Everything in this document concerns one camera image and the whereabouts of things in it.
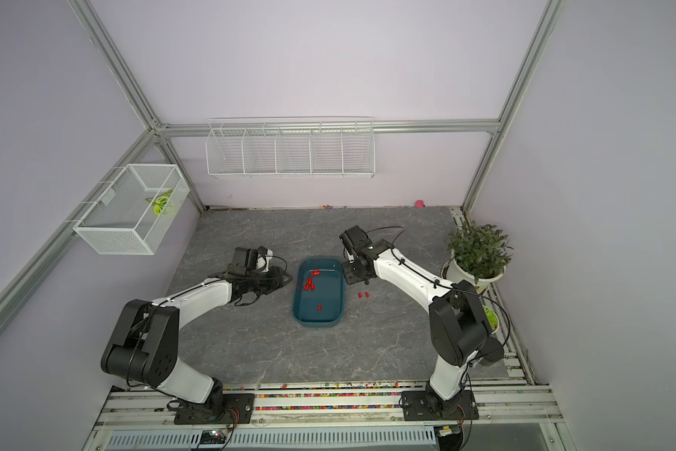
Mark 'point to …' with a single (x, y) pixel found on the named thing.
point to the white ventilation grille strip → (416, 438)
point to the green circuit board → (212, 437)
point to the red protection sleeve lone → (319, 307)
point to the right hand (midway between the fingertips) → (354, 271)
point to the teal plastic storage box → (318, 298)
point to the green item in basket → (160, 201)
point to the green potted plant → (480, 250)
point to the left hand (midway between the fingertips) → (289, 280)
